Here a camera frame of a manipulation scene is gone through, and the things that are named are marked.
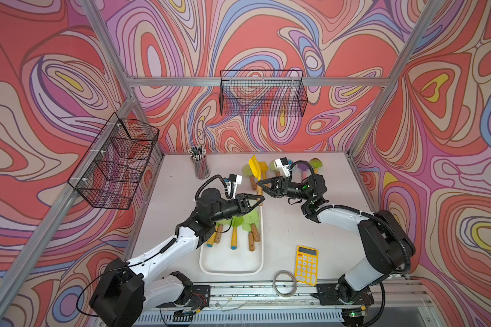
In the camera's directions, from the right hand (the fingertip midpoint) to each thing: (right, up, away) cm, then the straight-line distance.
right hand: (258, 190), depth 72 cm
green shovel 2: (-19, -23, +12) cm, 32 cm away
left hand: (+2, -4, -4) cm, 6 cm away
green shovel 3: (-2, -17, +19) cm, 26 cm away
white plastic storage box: (-15, -29, +11) cm, 35 cm away
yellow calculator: (+20, -31, +8) cm, 37 cm away
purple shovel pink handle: (+30, +10, +47) cm, 56 cm away
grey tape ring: (+6, -36, +4) cm, 36 cm away
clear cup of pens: (-28, +15, +24) cm, 39 cm away
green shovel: (+35, +11, +42) cm, 56 cm away
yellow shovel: (-1, +8, +5) cm, 9 cm away
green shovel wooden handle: (+6, +8, +3) cm, 11 cm away
